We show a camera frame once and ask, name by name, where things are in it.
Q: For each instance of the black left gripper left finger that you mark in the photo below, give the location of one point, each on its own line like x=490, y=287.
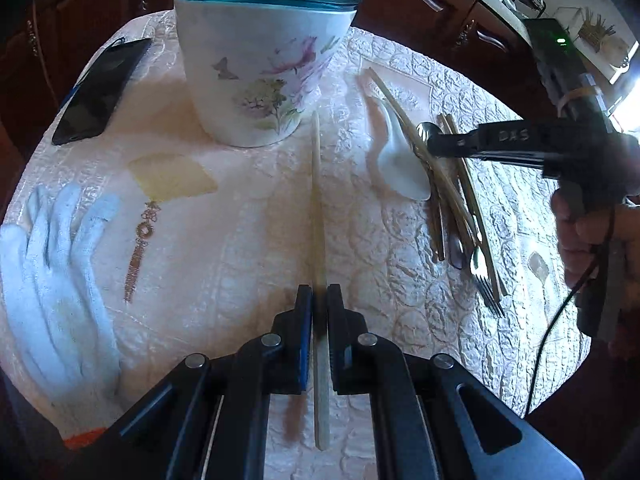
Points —
x=207, y=418

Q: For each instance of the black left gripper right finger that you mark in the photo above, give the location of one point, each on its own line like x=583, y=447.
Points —
x=432, y=419

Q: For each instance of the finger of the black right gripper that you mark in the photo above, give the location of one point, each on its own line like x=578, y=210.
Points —
x=454, y=145

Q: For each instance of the metal spoon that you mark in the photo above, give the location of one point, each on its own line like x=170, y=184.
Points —
x=460, y=236

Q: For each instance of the white ceramic spoon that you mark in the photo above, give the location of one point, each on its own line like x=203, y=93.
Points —
x=397, y=165

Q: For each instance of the bamboo chopstick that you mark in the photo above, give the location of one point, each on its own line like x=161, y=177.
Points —
x=418, y=143

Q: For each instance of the light wooden chopstick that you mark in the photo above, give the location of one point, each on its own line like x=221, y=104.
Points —
x=321, y=339

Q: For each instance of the metal fork wooden handle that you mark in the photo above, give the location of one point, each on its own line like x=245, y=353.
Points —
x=477, y=269

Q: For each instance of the floral utensil cup teal rim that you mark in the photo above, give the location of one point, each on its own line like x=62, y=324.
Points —
x=252, y=66

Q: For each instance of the bare right hand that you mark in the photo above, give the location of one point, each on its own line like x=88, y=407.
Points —
x=575, y=238

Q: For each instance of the white cotton glove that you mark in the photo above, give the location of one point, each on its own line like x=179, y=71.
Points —
x=55, y=309

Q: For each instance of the white quilted tablecloth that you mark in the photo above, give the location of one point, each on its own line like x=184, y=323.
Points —
x=211, y=242

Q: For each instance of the black smartphone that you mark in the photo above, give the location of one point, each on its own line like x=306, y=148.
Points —
x=93, y=100

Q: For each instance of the wall knife holder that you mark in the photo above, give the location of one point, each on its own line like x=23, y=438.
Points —
x=594, y=30

